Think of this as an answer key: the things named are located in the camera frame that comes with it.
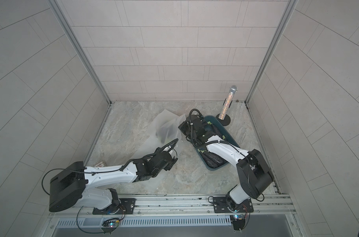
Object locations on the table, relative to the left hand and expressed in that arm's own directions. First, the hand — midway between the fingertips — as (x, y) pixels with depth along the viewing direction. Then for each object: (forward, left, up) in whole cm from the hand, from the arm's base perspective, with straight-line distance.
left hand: (172, 153), depth 84 cm
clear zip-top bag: (+13, +5, +5) cm, 15 cm away
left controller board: (-33, +26, -4) cm, 42 cm away
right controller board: (-31, -33, -5) cm, 45 cm away
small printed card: (-5, +41, -4) cm, 41 cm away
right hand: (+13, -3, +10) cm, 17 cm away
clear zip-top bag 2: (-14, +7, -5) cm, 17 cm away
